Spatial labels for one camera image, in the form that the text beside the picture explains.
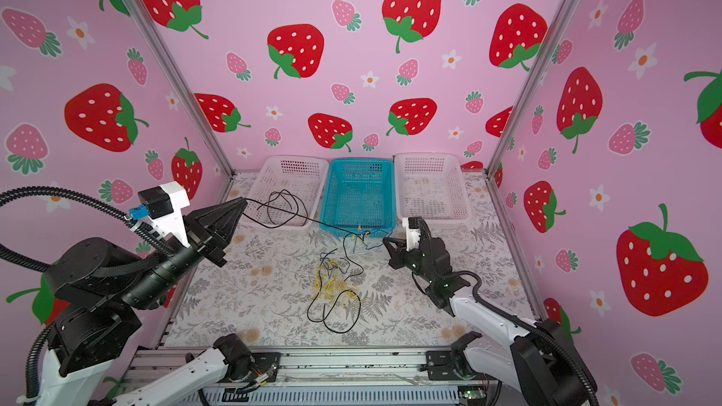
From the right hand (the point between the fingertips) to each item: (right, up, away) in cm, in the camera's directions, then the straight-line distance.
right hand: (384, 239), depth 81 cm
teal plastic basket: (-9, +14, +34) cm, 37 cm away
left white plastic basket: (-33, +21, +37) cm, 54 cm away
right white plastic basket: (+22, +17, +36) cm, 46 cm away
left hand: (-26, +12, -35) cm, 45 cm away
